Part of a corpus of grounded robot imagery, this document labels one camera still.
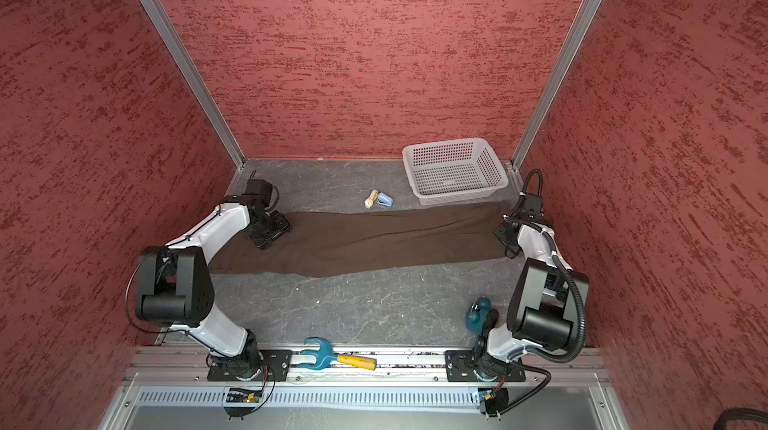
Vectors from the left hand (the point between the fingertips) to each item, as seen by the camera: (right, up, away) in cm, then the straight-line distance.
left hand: (282, 239), depth 91 cm
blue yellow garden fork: (+17, -27, -16) cm, 36 cm away
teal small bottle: (+56, -18, -15) cm, 61 cm away
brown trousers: (+15, -2, +4) cm, 16 cm away
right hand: (+68, 0, 0) cm, 68 cm away
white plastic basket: (+59, +23, +27) cm, 68 cm away
